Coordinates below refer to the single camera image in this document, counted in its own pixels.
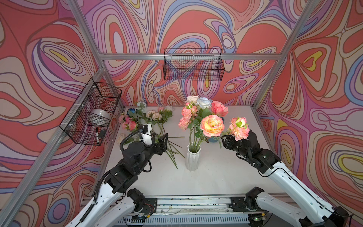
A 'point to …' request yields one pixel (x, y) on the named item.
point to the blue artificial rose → (133, 110)
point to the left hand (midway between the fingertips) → (164, 134)
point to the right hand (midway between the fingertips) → (225, 141)
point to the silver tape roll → (101, 113)
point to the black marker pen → (97, 136)
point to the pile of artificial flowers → (130, 120)
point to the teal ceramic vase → (211, 139)
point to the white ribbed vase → (192, 156)
